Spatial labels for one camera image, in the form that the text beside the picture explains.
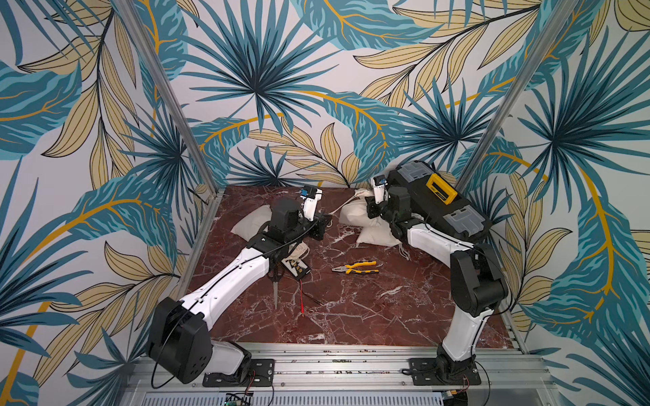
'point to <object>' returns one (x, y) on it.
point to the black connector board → (296, 266)
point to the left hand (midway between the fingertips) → (331, 219)
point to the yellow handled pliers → (348, 268)
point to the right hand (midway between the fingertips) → (348, 200)
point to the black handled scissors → (276, 273)
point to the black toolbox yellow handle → (437, 204)
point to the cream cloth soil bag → (377, 234)
